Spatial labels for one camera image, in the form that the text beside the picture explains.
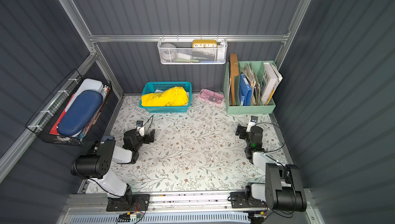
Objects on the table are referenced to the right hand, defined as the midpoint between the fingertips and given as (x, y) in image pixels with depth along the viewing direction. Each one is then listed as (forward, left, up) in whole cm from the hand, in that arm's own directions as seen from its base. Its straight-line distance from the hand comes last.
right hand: (251, 125), depth 89 cm
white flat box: (+8, +88, +25) cm, 92 cm away
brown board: (+25, +10, +20) cm, 33 cm away
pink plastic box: (+33, +23, -10) cm, 41 cm away
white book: (+26, -15, +14) cm, 33 cm away
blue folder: (+21, +2, +8) cm, 22 cm away
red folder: (-16, +92, +21) cm, 95 cm away
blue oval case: (-9, +83, +23) cm, 87 cm away
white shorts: (+34, +63, -5) cm, 72 cm away
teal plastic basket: (+35, +70, -2) cm, 78 cm away
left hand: (0, +64, -6) cm, 64 cm away
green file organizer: (+35, -6, +12) cm, 37 cm away
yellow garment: (+21, +48, +3) cm, 52 cm away
